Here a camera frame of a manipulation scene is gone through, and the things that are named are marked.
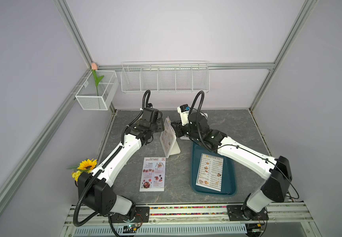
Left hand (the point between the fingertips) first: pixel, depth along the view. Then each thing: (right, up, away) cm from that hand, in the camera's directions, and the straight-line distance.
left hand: (158, 123), depth 80 cm
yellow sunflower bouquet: (-31, -19, -14) cm, 39 cm away
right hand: (+8, 0, -6) cm, 10 cm away
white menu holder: (+9, -17, +16) cm, 25 cm away
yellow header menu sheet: (+30, -29, +6) cm, 43 cm away
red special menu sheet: (-4, -31, +7) cm, 32 cm away
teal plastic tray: (+41, -32, +4) cm, 52 cm away
